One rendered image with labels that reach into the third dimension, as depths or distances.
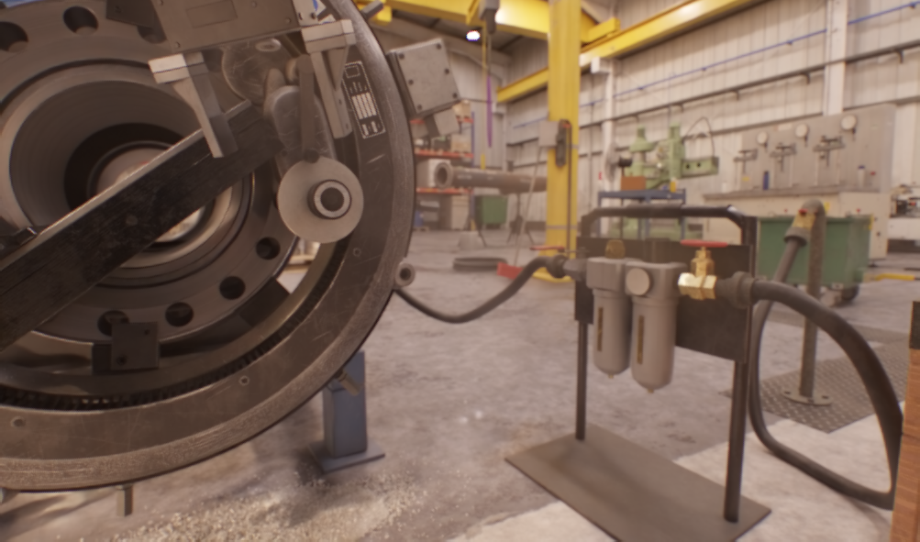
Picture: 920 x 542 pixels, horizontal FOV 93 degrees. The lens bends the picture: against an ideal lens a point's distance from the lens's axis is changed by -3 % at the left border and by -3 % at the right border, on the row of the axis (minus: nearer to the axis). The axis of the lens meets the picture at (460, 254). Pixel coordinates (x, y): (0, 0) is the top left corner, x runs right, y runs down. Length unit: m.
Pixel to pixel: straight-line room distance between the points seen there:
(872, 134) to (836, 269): 3.46
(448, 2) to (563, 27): 9.25
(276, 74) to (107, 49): 0.22
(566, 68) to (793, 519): 3.69
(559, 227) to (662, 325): 3.21
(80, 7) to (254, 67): 0.22
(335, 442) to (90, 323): 0.56
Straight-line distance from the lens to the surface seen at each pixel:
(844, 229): 3.38
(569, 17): 4.40
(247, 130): 0.60
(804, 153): 7.08
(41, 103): 0.76
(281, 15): 0.47
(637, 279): 0.87
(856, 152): 6.74
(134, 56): 0.76
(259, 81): 0.68
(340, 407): 1.08
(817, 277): 1.65
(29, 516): 1.22
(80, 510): 1.19
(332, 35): 0.46
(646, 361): 0.91
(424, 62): 0.76
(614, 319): 0.95
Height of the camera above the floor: 0.55
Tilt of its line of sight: 5 degrees down
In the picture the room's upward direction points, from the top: straight up
